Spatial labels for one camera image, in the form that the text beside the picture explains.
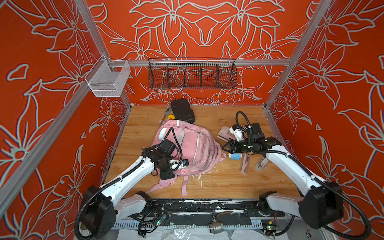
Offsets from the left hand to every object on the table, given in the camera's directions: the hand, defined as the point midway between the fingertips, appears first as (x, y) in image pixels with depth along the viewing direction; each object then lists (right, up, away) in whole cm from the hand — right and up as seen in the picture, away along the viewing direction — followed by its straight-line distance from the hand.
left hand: (171, 166), depth 80 cm
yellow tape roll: (-4, +28, +31) cm, 41 cm away
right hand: (+29, +11, -1) cm, 31 cm away
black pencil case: (+5, +32, +34) cm, 47 cm away
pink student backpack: (+12, +11, +11) cm, 20 cm away
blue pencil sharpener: (+38, +4, +8) cm, 39 cm away
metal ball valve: (+22, -23, -14) cm, 35 cm away
